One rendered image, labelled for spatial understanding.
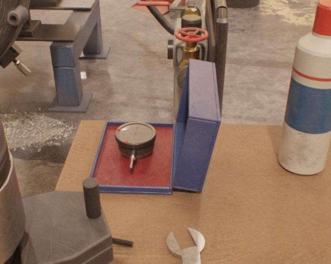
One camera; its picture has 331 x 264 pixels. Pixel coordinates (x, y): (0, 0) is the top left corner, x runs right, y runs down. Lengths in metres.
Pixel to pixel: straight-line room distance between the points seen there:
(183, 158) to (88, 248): 0.31
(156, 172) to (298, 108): 0.20
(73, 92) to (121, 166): 1.09
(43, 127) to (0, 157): 1.43
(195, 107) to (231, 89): 1.33
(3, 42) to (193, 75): 0.80
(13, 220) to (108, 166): 0.40
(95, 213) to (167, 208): 0.31
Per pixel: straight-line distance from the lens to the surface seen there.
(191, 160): 0.56
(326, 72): 0.58
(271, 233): 0.56
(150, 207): 0.58
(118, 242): 0.54
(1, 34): 1.32
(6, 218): 0.24
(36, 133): 1.63
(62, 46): 1.65
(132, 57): 2.14
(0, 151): 0.23
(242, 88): 1.89
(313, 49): 0.57
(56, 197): 0.30
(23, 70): 1.48
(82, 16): 1.93
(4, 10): 1.28
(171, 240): 0.53
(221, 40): 0.95
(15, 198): 0.25
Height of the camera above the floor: 0.86
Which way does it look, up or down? 33 degrees down
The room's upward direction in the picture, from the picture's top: straight up
